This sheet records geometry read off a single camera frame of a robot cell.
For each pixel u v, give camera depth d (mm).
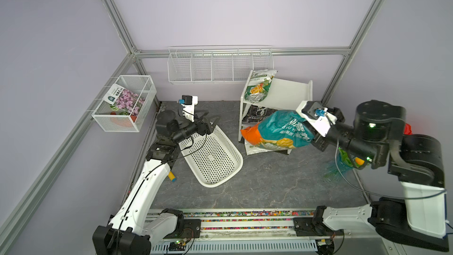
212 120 638
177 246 711
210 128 608
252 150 945
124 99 741
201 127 598
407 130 609
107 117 739
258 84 719
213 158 940
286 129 507
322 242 722
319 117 358
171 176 873
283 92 795
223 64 1012
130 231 377
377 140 310
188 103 583
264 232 736
